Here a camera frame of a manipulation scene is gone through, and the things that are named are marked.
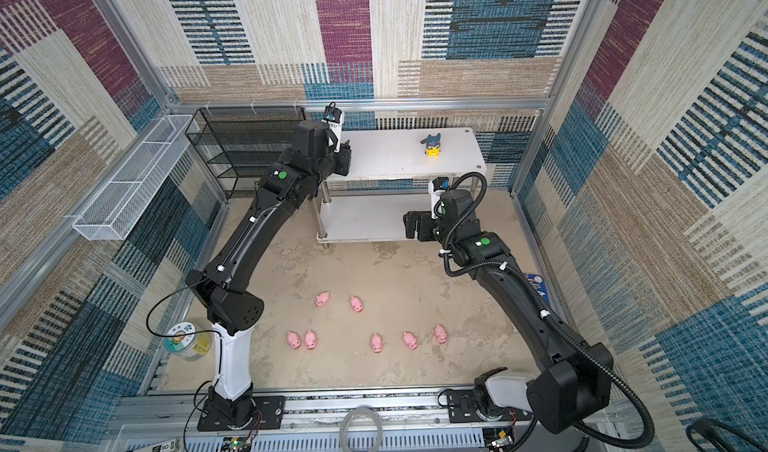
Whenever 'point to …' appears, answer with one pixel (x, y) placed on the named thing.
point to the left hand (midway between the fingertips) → (343, 140)
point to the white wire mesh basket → (123, 200)
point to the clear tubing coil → (343, 426)
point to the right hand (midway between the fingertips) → (421, 221)
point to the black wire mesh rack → (244, 140)
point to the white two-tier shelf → (407, 155)
